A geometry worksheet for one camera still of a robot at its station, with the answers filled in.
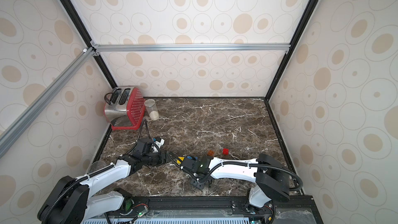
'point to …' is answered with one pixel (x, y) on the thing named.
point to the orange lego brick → (211, 153)
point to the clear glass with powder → (152, 109)
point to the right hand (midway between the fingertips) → (202, 178)
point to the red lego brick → (226, 151)
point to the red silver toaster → (124, 108)
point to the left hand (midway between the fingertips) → (176, 158)
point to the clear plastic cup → (96, 165)
